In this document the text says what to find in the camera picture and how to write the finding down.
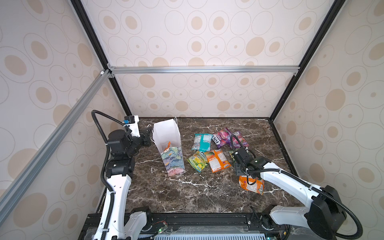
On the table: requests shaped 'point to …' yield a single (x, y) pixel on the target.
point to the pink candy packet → (237, 141)
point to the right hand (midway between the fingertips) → (242, 167)
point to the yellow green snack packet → (198, 160)
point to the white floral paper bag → (167, 136)
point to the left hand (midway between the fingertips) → (154, 126)
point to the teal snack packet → (202, 142)
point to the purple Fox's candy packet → (225, 137)
